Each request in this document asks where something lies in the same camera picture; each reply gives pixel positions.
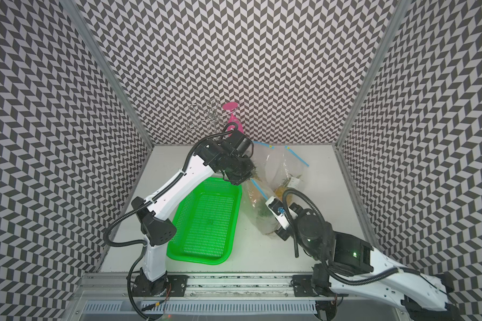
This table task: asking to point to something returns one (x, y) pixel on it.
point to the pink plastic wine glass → (231, 106)
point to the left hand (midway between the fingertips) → (254, 176)
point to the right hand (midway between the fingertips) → (274, 208)
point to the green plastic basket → (207, 223)
